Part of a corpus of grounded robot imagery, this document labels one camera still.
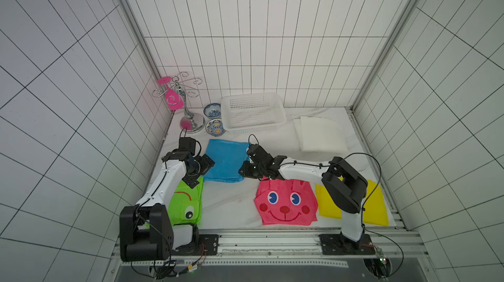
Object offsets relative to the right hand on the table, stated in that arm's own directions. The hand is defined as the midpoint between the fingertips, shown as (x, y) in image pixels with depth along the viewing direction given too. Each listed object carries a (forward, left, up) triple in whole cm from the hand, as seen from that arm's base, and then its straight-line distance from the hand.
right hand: (233, 175), depth 87 cm
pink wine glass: (+41, +39, +7) cm, 57 cm away
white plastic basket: (+43, -5, -4) cm, 44 cm away
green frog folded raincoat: (-13, +19, -3) cm, 23 cm away
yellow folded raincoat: (-10, -61, -7) cm, 63 cm away
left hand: (-2, +12, +3) cm, 12 cm away
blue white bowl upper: (+43, +19, -3) cm, 47 cm away
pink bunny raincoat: (-9, -24, -5) cm, 26 cm away
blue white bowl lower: (+30, +16, -4) cm, 34 cm away
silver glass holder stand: (+32, +29, -3) cm, 43 cm away
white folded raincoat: (+29, -44, -5) cm, 53 cm away
